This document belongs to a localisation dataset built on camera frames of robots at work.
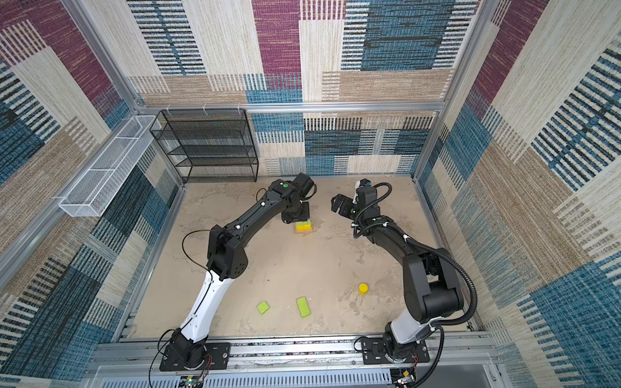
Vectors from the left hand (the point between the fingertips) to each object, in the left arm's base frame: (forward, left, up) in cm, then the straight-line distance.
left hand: (305, 215), depth 96 cm
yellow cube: (-2, +2, -6) cm, 7 cm away
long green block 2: (-32, +1, -9) cm, 33 cm away
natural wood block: (-2, +1, -9) cm, 9 cm away
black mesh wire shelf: (+32, +43, +9) cm, 54 cm away
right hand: (+1, -14, +6) cm, 15 cm away
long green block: (-4, -1, 0) cm, 4 cm away
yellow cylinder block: (-26, -20, -7) cm, 34 cm away
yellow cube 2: (-1, 0, -8) cm, 8 cm away
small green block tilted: (-31, +14, -9) cm, 36 cm away
